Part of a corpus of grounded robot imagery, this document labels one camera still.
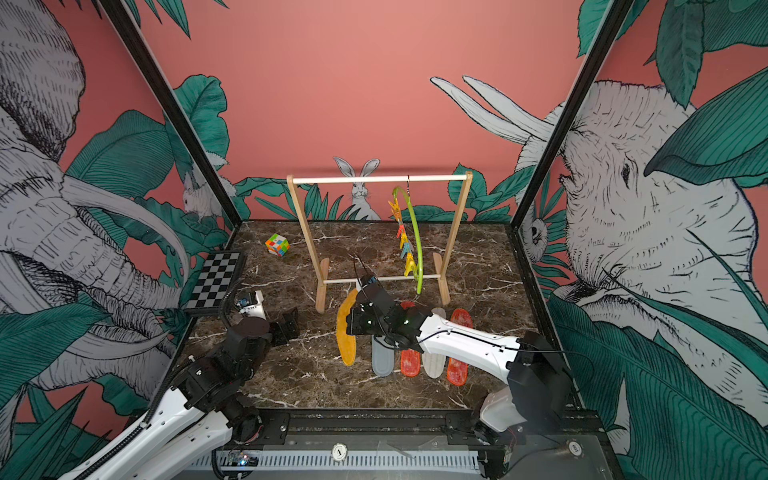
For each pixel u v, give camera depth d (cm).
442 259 95
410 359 86
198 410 50
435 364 85
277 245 107
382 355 86
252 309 64
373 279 71
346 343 77
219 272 101
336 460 70
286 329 69
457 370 84
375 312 59
